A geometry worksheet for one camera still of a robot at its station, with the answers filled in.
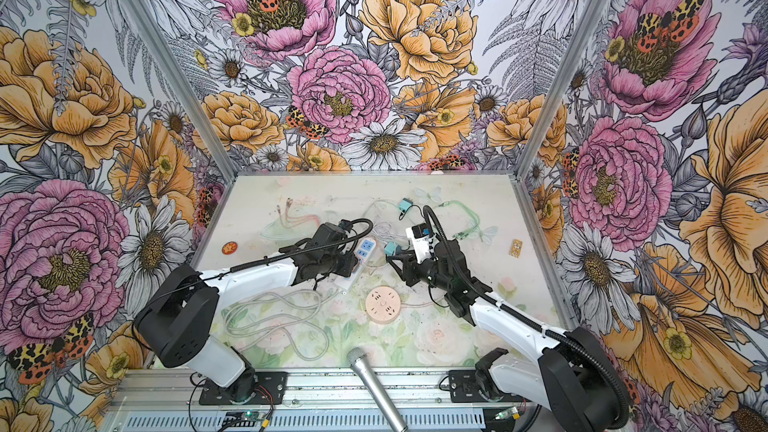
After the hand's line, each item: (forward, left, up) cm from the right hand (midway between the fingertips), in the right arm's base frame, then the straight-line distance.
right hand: (393, 266), depth 81 cm
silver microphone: (-20, +9, -9) cm, 24 cm away
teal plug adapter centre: (+13, +1, -12) cm, 17 cm away
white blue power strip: (+10, +9, -11) cm, 17 cm away
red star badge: (+15, +54, -12) cm, 57 cm away
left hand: (+4, +13, -9) cm, 16 cm away
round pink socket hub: (-6, +3, -11) cm, 13 cm away
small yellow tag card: (+12, -40, -13) cm, 44 cm away
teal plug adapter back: (+32, -5, -12) cm, 34 cm away
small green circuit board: (-30, +34, -14) cm, 47 cm away
